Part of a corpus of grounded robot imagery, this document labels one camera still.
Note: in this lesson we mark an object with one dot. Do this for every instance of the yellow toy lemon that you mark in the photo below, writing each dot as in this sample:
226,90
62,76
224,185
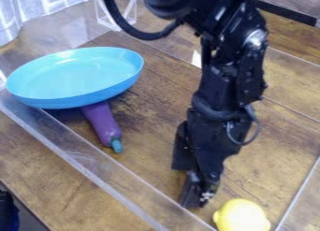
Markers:
242,215

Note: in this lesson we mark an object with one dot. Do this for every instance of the clear acrylic stand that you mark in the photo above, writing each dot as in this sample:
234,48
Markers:
113,18

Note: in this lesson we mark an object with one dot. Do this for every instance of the purple toy eggplant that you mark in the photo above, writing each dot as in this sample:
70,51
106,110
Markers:
100,115

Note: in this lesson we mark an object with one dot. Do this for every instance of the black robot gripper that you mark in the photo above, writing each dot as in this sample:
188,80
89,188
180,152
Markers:
205,142

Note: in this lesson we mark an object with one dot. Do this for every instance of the black bar at table edge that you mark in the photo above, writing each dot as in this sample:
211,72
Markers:
287,13

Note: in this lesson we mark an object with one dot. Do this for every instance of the dark object at bottom left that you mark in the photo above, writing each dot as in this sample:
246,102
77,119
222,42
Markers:
10,221

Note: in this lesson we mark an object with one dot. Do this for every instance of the blue round plastic tray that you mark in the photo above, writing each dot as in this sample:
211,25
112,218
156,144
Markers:
76,78

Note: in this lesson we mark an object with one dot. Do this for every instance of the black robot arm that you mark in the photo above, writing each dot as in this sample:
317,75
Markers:
222,116

